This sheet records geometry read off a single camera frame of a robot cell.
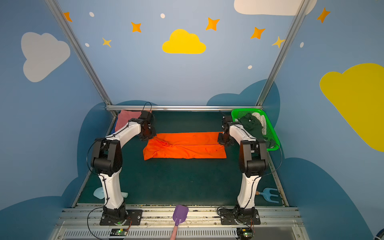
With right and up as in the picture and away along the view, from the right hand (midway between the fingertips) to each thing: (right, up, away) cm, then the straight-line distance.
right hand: (224, 141), depth 99 cm
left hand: (-48, +4, +1) cm, 48 cm away
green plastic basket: (+33, +5, +2) cm, 33 cm away
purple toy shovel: (-28, -35, -25) cm, 52 cm away
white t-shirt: (+31, +14, +11) cm, 36 cm away
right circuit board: (+4, -42, -27) cm, 51 cm away
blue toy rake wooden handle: (+20, -28, -19) cm, 39 cm away
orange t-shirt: (-27, -2, -1) cm, 27 cm away
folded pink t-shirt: (-73, +18, +12) cm, 76 cm away
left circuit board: (-57, -42, -27) cm, 76 cm away
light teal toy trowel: (-73, -27, -18) cm, 80 cm away
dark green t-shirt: (+22, +12, +6) cm, 25 cm away
